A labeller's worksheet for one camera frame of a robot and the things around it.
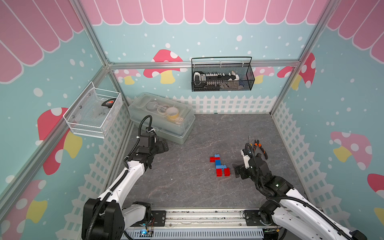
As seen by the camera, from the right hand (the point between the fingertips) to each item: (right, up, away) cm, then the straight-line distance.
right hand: (240, 162), depth 80 cm
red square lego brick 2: (-5, -8, +9) cm, 14 cm away
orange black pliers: (+18, +8, +23) cm, 30 cm away
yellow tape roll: (-39, +28, +15) cm, 50 cm away
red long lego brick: (-14, -1, +12) cm, 19 cm away
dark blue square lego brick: (-10, -3, +13) cm, 17 cm away
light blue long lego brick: (-9, -5, +10) cm, 14 cm away
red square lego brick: (-10, -8, +9) cm, 16 cm away
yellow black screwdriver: (+13, +10, +23) cm, 28 cm away
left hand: (-45, +9, +6) cm, 47 cm away
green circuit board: (-49, -32, -8) cm, 59 cm away
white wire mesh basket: (-75, +25, -7) cm, 79 cm away
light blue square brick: (-11, +1, +15) cm, 18 cm away
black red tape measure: (-70, +31, -2) cm, 77 cm away
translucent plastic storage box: (-41, +23, +14) cm, 49 cm away
